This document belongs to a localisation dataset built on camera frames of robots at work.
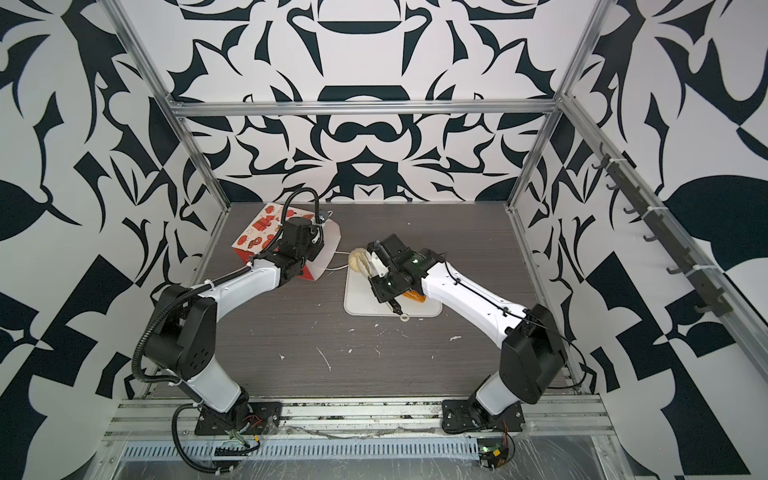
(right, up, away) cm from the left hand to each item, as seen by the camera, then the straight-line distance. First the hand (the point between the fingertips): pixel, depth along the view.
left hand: (306, 225), depth 91 cm
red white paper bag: (-15, -2, +6) cm, 16 cm away
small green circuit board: (+49, -54, -20) cm, 75 cm away
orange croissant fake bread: (+33, -22, +3) cm, 39 cm away
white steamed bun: (+16, -11, -4) cm, 20 cm away
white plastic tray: (+16, -23, +2) cm, 28 cm away
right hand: (+22, -17, -10) cm, 29 cm away
